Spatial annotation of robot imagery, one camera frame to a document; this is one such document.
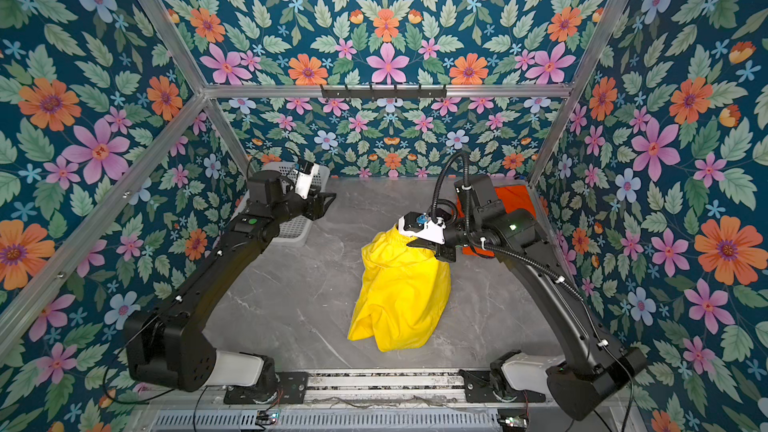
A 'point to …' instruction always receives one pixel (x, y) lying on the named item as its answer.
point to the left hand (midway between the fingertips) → (329, 182)
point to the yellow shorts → (405, 291)
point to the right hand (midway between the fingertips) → (413, 231)
